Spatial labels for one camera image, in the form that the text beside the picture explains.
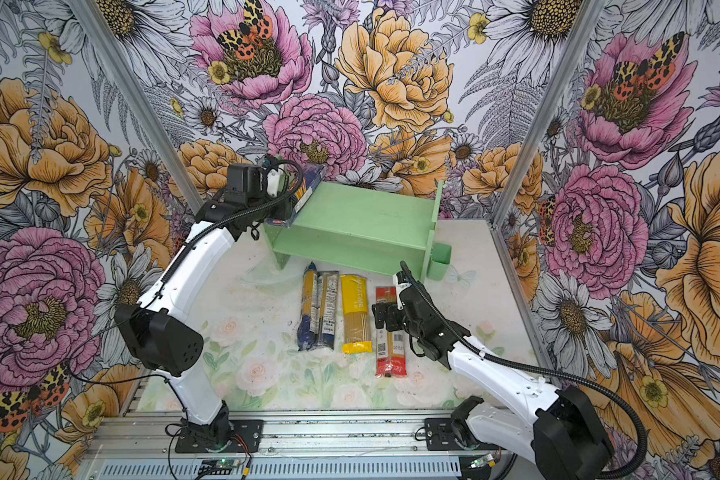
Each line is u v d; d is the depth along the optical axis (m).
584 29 0.74
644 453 0.40
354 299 0.97
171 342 0.47
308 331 0.87
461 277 1.05
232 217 0.55
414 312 0.63
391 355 0.85
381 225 0.83
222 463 0.71
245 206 0.61
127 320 0.46
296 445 0.74
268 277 1.05
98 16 0.73
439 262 0.97
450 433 0.68
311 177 0.90
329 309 0.94
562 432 0.40
